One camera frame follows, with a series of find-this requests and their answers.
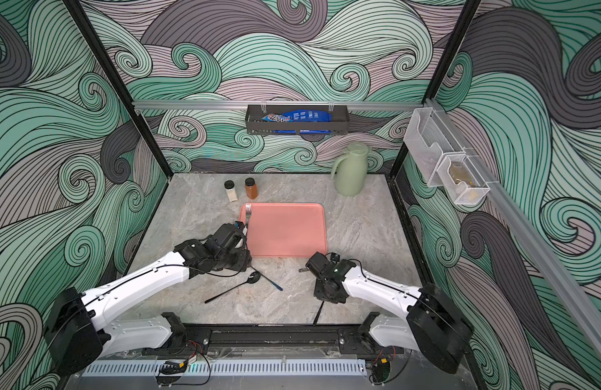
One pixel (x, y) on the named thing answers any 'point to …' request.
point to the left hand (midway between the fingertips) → (248, 255)
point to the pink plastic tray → (285, 229)
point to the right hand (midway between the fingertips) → (327, 294)
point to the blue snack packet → (300, 115)
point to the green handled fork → (248, 213)
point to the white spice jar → (230, 188)
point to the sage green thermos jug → (350, 171)
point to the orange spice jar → (252, 188)
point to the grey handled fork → (304, 269)
